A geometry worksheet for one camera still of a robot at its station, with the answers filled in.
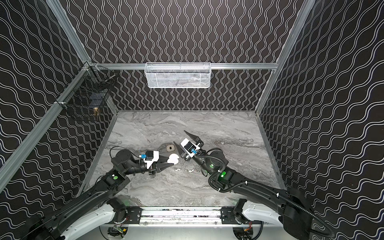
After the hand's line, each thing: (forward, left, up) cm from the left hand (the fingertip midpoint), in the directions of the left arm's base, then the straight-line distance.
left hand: (174, 162), depth 63 cm
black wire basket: (+42, +60, +2) cm, 73 cm away
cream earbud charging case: (+23, +9, -25) cm, 35 cm away
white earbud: (+10, +2, -27) cm, 29 cm away
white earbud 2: (+9, -5, -28) cm, 30 cm away
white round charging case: (+2, +1, 0) cm, 2 cm away
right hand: (+10, -3, +6) cm, 12 cm away
